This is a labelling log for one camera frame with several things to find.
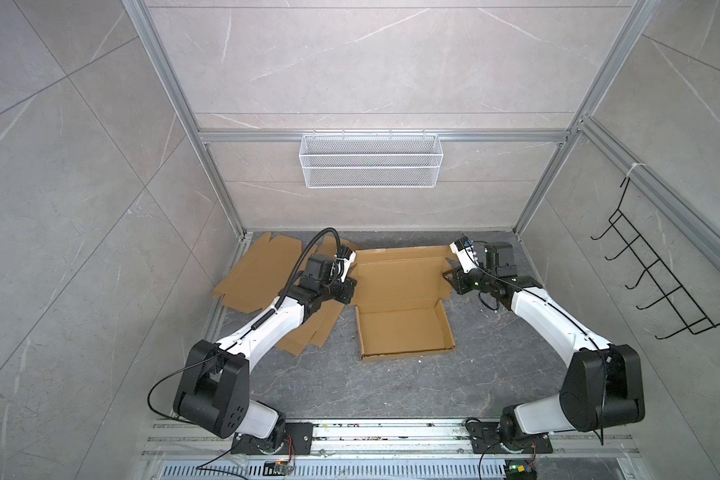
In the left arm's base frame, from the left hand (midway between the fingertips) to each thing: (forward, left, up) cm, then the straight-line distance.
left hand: (355, 275), depth 86 cm
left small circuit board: (-44, +21, -18) cm, 52 cm away
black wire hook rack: (-26, -68, +18) cm, 75 cm away
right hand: (+1, -28, 0) cm, 28 cm away
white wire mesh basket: (+39, -4, +13) cm, 41 cm away
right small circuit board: (-47, -39, -16) cm, 63 cm away
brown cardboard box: (-2, -14, -9) cm, 17 cm away
